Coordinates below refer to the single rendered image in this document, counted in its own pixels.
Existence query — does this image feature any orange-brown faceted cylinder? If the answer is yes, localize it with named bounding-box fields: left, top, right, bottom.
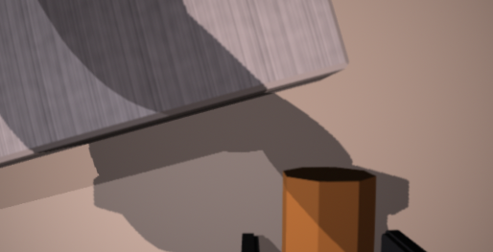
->
left=282, top=167, right=376, bottom=252

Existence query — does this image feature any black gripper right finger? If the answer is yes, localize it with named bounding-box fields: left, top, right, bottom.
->
left=381, top=230, right=427, bottom=252

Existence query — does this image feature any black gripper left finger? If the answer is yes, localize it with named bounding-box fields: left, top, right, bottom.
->
left=242, top=233, right=260, bottom=252

